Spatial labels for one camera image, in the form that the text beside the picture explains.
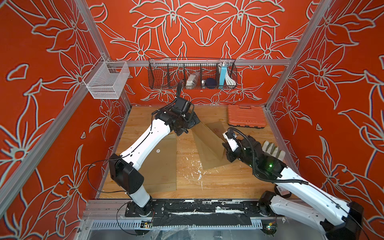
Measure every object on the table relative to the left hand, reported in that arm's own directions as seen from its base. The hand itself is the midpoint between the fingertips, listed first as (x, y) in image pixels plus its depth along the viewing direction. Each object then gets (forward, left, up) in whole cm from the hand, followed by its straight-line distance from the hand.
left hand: (194, 122), depth 78 cm
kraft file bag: (-7, -9, -4) cm, 12 cm away
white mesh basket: (+27, +57, +7) cm, 63 cm away
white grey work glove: (+1, -50, -24) cm, 56 cm away
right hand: (-10, -14, -3) cm, 18 cm away
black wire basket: (+38, +22, +4) cm, 44 cm away
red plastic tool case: (+25, -42, -19) cm, 53 cm away
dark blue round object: (+32, -10, +3) cm, 33 cm away
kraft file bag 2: (-12, -10, -26) cm, 31 cm away
